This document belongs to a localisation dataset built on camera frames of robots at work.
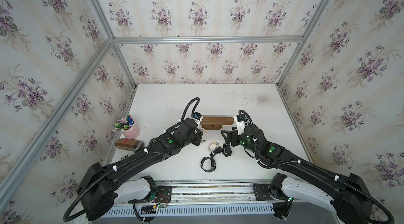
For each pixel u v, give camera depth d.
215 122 0.90
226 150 0.84
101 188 0.38
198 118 0.69
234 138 0.68
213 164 0.79
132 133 0.86
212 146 0.89
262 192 0.73
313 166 0.47
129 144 0.86
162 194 0.72
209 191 0.75
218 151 0.85
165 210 0.76
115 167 0.42
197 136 0.70
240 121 0.68
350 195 0.40
